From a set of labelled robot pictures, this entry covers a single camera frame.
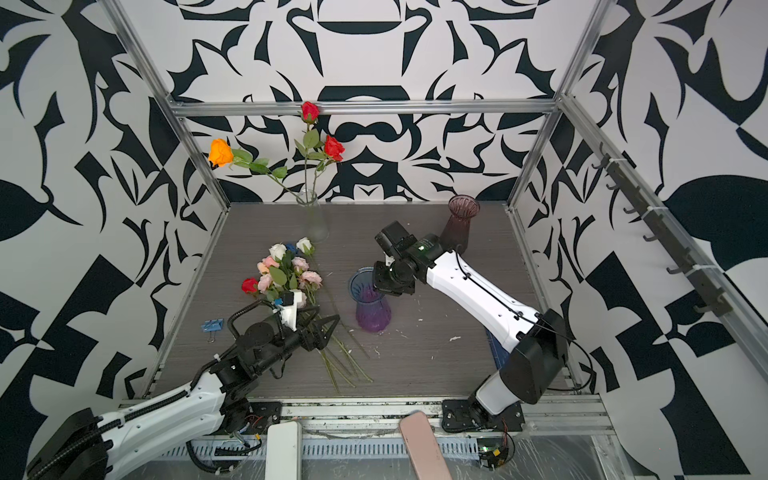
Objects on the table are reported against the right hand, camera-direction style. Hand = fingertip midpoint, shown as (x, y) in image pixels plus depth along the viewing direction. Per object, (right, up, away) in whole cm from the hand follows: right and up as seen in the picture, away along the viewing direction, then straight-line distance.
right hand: (376, 285), depth 76 cm
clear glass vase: (-22, +17, +29) cm, 40 cm away
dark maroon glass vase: (+25, +13, +25) cm, 38 cm away
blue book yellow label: (+33, -20, +7) cm, 40 cm away
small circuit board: (+27, -39, -5) cm, 48 cm away
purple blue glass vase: (-1, -9, +9) cm, 13 cm away
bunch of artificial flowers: (-28, +2, +17) cm, 33 cm away
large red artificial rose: (-14, +37, +15) cm, 42 cm away
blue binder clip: (-48, -14, +11) cm, 51 cm away
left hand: (-12, -6, +1) cm, 13 cm away
